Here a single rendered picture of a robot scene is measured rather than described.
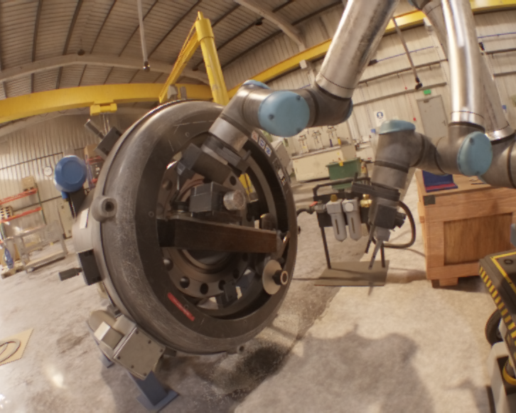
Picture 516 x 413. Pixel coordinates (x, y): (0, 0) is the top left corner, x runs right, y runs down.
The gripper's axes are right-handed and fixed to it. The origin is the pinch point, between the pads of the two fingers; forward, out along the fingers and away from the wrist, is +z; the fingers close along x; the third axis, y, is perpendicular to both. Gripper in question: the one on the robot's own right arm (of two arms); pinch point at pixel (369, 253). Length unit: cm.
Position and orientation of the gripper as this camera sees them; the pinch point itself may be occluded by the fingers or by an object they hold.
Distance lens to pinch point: 65.5
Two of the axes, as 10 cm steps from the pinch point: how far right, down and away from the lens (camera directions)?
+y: 9.2, 2.3, -3.1
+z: -1.8, 9.7, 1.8
